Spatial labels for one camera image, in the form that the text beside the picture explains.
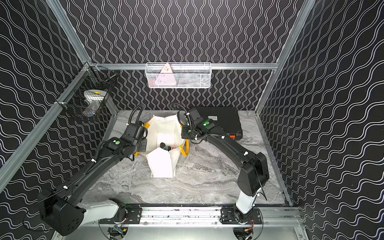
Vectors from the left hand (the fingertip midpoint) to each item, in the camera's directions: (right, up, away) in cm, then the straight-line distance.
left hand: (139, 139), depth 79 cm
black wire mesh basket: (-28, +23, +2) cm, 36 cm away
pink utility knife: (+15, -6, +18) cm, 25 cm away
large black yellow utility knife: (+8, -5, +21) cm, 23 cm away
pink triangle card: (+12, +36, +10) cm, 40 cm away
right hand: (+24, +3, +4) cm, 24 cm away
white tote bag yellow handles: (+9, -4, +21) cm, 24 cm away
